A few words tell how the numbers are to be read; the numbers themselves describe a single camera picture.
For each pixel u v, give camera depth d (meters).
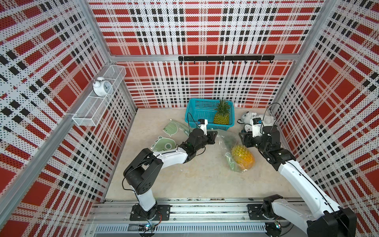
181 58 0.88
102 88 0.70
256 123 0.67
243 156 0.83
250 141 0.69
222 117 0.98
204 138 0.68
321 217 0.39
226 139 0.95
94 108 0.91
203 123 0.78
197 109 1.19
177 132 0.96
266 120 0.98
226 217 0.73
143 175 0.47
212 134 0.76
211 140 0.75
